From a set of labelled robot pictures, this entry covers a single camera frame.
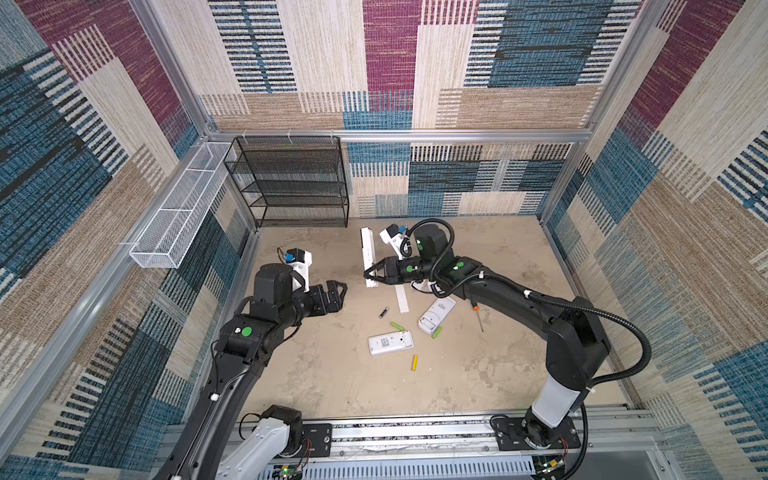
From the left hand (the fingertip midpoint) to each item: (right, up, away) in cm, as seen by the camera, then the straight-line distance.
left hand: (332, 284), depth 71 cm
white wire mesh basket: (-54, +11, +21) cm, 59 cm away
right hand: (+8, +1, +5) cm, 10 cm away
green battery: (+16, -15, +21) cm, 31 cm away
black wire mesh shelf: (-22, +33, +39) cm, 56 cm away
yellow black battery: (+21, -23, +15) cm, 35 cm away
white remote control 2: (+28, -12, +23) cm, 38 cm away
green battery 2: (+27, -17, +20) cm, 38 cm away
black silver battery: (+13, -11, +25) cm, 30 cm away
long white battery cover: (+17, -8, +28) cm, 34 cm away
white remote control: (+14, -19, +18) cm, 29 cm away
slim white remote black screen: (+8, +7, +5) cm, 12 cm away
